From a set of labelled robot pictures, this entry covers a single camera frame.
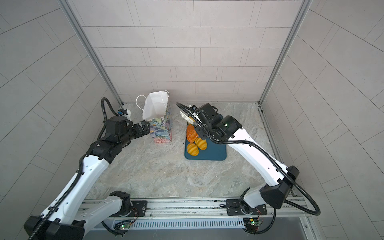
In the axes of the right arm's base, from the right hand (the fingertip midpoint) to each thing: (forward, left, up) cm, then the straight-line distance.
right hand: (200, 127), depth 72 cm
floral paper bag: (+26, +28, -13) cm, 41 cm away
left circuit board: (-35, +36, -22) cm, 55 cm away
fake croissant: (-1, +5, -21) cm, 21 cm away
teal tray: (-1, -7, -24) cm, 25 cm away
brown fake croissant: (+10, +5, -21) cm, 24 cm away
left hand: (+5, +27, 0) cm, 28 cm away
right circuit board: (-37, -22, -27) cm, 51 cm away
